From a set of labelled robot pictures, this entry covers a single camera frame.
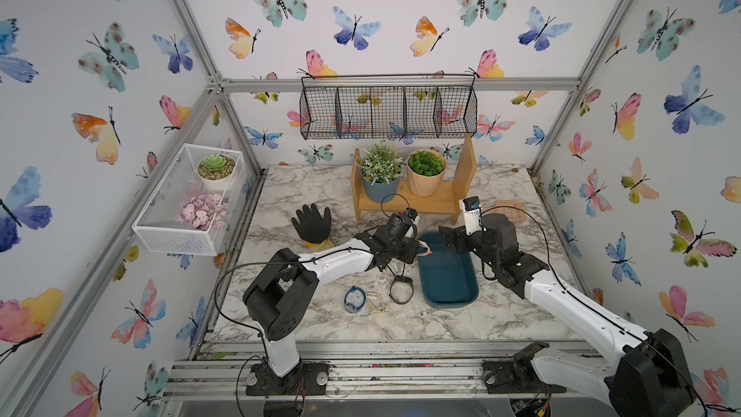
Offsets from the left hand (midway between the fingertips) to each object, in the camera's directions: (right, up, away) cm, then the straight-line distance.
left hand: (419, 245), depth 88 cm
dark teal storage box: (+9, -10, +2) cm, 14 cm away
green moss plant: (+3, +26, +8) cm, 27 cm away
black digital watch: (-5, -10, -2) cm, 11 cm away
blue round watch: (-20, -16, -1) cm, 25 cm away
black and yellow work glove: (-36, +4, +14) cm, 38 cm away
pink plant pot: (+3, +18, +10) cm, 21 cm away
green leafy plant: (-12, +23, +2) cm, 26 cm away
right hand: (+10, +8, -7) cm, 15 cm away
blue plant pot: (-12, +16, +7) cm, 21 cm away
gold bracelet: (-13, -15, -2) cm, 20 cm away
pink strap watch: (+2, -1, -3) cm, 4 cm away
